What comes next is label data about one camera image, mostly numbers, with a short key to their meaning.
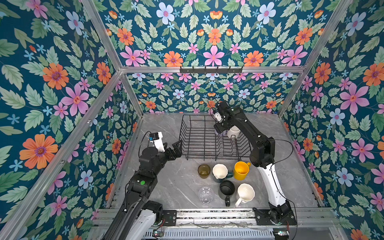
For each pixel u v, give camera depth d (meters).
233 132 0.96
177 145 0.64
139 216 0.59
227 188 0.82
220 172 0.87
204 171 0.87
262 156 0.61
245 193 0.80
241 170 0.88
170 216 0.75
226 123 0.81
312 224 0.72
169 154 0.63
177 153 0.65
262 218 0.73
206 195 0.80
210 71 0.93
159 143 0.62
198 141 1.03
